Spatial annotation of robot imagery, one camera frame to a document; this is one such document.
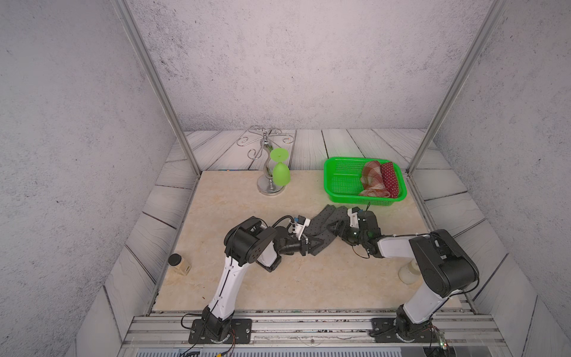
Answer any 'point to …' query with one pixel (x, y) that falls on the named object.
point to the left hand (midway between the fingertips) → (324, 246)
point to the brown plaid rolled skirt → (372, 181)
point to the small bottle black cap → (179, 264)
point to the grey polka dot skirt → (317, 230)
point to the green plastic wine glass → (281, 172)
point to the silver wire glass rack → (266, 185)
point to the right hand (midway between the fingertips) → (332, 229)
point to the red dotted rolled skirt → (389, 179)
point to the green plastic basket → (343, 181)
